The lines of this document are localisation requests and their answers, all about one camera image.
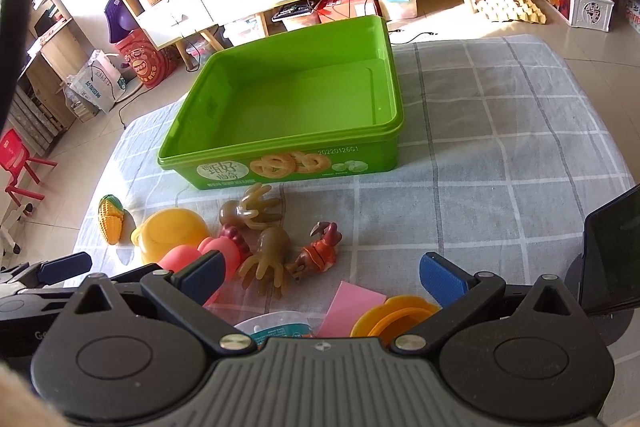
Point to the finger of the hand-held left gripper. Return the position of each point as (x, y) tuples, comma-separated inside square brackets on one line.
[(65, 268)]

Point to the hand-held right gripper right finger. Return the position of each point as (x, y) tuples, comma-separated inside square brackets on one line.
[(442, 279)]

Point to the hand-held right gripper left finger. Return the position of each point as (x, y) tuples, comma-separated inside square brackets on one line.
[(202, 274)]

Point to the pink toy octopus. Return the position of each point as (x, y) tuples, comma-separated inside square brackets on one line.
[(180, 258)]

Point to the yellow toy pot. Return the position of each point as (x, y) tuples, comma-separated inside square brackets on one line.
[(170, 232)]

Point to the clear cotton swab jar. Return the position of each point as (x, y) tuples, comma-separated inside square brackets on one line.
[(280, 324)]

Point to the pink box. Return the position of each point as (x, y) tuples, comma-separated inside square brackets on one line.
[(345, 307)]

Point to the green plastic box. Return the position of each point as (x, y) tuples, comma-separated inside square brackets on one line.
[(280, 102)]

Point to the yellow toy corn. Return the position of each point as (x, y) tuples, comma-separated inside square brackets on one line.
[(112, 217)]

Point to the brown toy octopus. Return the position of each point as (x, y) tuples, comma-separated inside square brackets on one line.
[(235, 212), (270, 247)]

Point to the red plastic chair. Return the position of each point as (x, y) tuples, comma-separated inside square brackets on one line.
[(15, 152)]

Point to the grey checked blanket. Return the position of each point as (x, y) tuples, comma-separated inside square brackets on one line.
[(500, 157)]

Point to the black smartphone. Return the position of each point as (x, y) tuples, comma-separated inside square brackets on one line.
[(612, 252)]

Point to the white printed sack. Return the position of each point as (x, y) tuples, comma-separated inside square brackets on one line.
[(97, 82)]

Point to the wooden side desk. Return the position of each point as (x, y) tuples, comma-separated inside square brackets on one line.
[(55, 52)]

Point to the purple plastic seat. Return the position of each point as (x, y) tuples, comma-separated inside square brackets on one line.
[(117, 17)]

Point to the clear box with black lid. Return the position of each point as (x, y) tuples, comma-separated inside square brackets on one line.
[(295, 19)]

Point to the clear storage box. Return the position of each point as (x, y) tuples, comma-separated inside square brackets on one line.
[(397, 4)]

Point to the egg tray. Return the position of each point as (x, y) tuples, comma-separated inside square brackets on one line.
[(507, 4)]

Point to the red cardboard box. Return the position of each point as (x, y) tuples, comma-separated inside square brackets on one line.
[(345, 7)]

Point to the white toy crate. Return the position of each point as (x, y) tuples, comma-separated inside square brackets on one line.
[(582, 7)]

